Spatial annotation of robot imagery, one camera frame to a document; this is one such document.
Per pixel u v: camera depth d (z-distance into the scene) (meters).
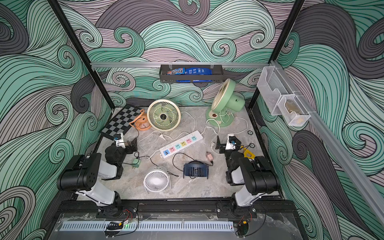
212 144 0.97
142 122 1.04
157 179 0.74
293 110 0.65
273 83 0.93
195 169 0.81
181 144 0.95
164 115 0.97
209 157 0.89
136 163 0.89
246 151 0.92
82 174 0.46
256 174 0.46
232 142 0.72
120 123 1.06
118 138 0.79
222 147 0.78
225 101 0.86
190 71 0.92
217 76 0.94
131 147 0.85
